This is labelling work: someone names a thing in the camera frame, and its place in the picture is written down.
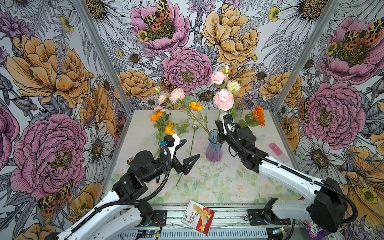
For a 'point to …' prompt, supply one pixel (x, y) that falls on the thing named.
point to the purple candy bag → (315, 232)
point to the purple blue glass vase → (214, 150)
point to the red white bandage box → (197, 217)
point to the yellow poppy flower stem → (194, 110)
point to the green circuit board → (147, 233)
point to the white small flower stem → (194, 127)
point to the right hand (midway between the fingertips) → (216, 125)
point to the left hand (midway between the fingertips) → (191, 152)
